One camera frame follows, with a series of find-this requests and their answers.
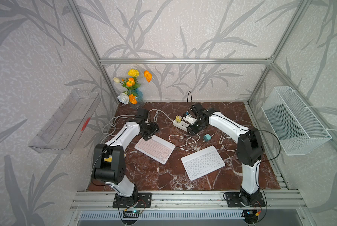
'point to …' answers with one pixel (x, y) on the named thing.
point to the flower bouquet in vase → (132, 95)
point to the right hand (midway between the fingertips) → (190, 130)
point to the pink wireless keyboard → (156, 148)
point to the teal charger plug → (206, 137)
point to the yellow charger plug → (178, 118)
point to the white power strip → (182, 125)
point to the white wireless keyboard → (201, 163)
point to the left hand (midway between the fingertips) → (158, 131)
